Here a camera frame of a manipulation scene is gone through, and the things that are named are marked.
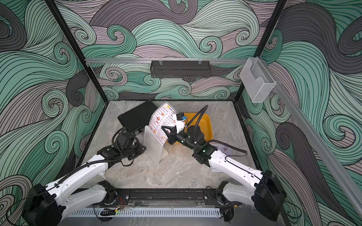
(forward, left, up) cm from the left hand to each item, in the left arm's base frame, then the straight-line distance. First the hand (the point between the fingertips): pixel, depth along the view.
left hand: (146, 147), depth 81 cm
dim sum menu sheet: (+6, -11, +22) cm, 25 cm away
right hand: (+1, -10, +18) cm, 20 cm away
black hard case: (+28, +15, -10) cm, 33 cm away
